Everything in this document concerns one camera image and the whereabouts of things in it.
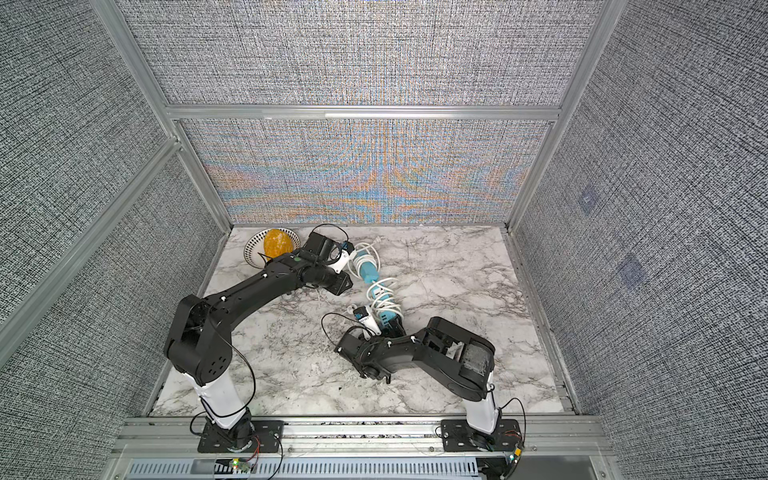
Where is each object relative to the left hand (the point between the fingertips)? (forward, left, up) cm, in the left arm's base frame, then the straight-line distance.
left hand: (353, 279), depth 90 cm
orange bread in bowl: (+20, +28, -6) cm, 35 cm away
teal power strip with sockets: (+9, -5, -9) cm, 14 cm away
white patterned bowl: (+21, +38, -10) cm, 44 cm away
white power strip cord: (+15, -6, -8) cm, 18 cm away
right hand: (-9, -10, -9) cm, 16 cm away
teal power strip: (-6, -9, -5) cm, 12 cm away
